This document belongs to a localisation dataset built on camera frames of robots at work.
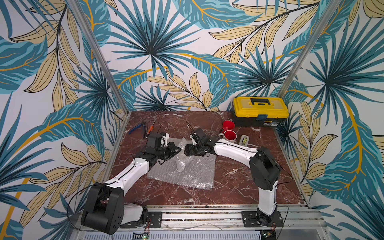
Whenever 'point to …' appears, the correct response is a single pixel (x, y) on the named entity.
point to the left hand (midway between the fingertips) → (181, 150)
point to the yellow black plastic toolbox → (259, 111)
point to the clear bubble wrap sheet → (194, 171)
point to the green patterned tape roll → (244, 141)
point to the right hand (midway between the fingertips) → (188, 151)
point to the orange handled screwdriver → (151, 127)
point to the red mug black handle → (228, 125)
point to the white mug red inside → (229, 135)
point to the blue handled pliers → (138, 125)
